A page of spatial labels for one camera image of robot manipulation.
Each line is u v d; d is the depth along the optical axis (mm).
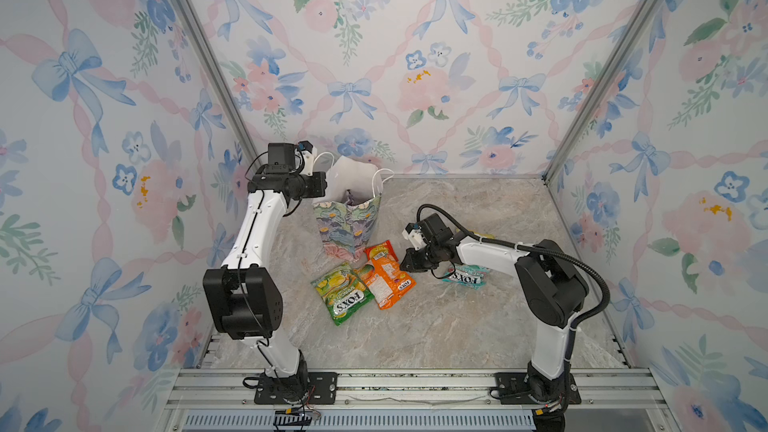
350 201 944
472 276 889
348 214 804
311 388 729
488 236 1036
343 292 876
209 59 849
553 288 502
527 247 549
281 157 649
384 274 900
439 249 720
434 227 764
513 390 728
